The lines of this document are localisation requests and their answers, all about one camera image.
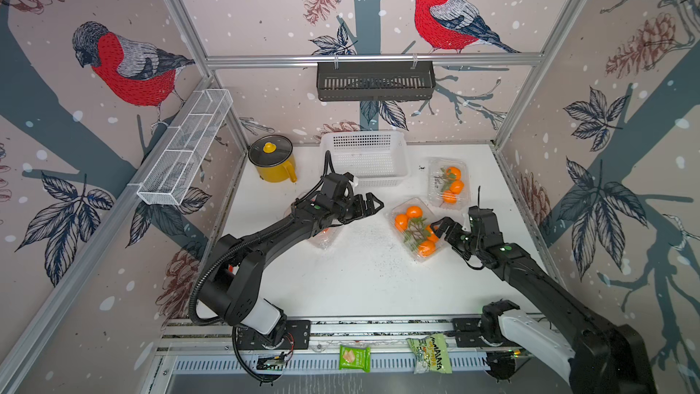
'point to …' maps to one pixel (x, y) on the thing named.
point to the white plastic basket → (374, 158)
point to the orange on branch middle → (457, 187)
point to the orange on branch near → (448, 197)
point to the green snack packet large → (430, 354)
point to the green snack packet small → (355, 357)
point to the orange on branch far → (453, 172)
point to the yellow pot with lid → (273, 159)
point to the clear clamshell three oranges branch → (448, 183)
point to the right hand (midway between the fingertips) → (440, 228)
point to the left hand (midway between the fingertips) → (379, 205)
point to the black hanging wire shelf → (375, 81)
